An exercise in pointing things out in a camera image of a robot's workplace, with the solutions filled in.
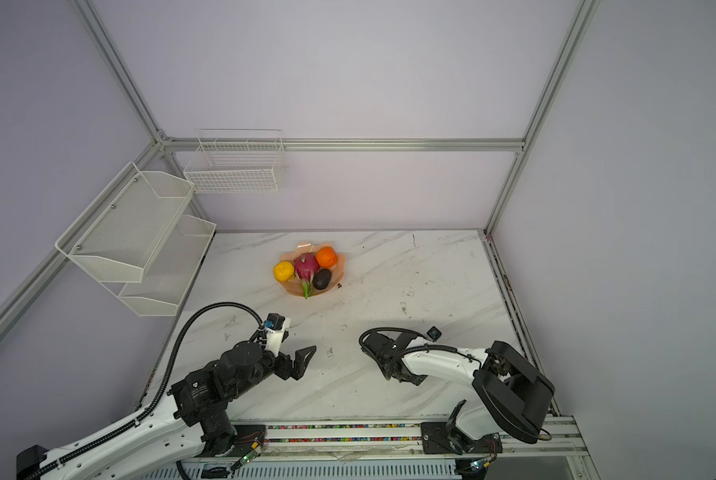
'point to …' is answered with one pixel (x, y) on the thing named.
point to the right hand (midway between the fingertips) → (405, 359)
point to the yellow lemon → (284, 271)
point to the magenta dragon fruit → (305, 267)
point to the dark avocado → (322, 279)
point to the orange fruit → (326, 257)
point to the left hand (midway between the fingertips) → (299, 343)
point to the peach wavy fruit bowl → (294, 286)
